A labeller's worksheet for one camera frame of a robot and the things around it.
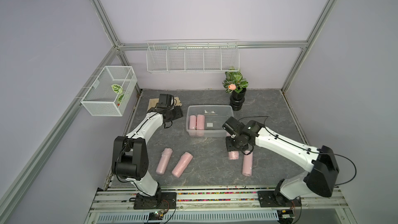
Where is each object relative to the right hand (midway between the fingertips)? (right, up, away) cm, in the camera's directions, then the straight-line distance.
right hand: (229, 147), depth 80 cm
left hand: (-28, +17, +11) cm, 34 cm away
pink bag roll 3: (+1, -2, -6) cm, 6 cm away
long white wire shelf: (-21, +54, +19) cm, 60 cm away
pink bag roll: (-34, -6, +5) cm, 35 cm away
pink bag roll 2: (-25, -10, +2) cm, 27 cm away
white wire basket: (-64, +28, +3) cm, 70 cm away
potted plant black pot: (+9, +25, +23) cm, 36 cm away
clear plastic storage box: (-11, +11, +23) cm, 28 cm away
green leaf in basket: (-59, +30, +1) cm, 66 cm away
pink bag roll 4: (+11, -10, +4) cm, 15 cm away
